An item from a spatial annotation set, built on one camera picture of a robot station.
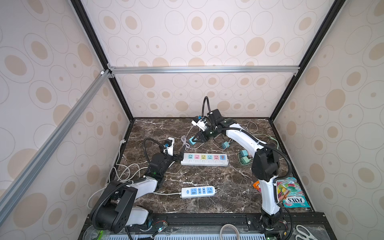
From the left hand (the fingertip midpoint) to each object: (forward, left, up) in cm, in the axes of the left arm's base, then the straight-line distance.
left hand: (181, 141), depth 82 cm
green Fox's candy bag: (-22, -59, -16) cm, 66 cm away
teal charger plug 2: (+8, -28, -17) cm, 33 cm away
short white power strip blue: (-22, -8, -16) cm, 29 cm away
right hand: (+4, -7, -3) cm, 9 cm away
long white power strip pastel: (-2, -12, -17) cm, 21 cm away
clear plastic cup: (-42, +39, -14) cm, 59 cm away
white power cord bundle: (-11, +38, -18) cm, 44 cm away
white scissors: (-42, -62, -18) cm, 77 cm away
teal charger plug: (+2, -5, -3) cm, 6 cm away
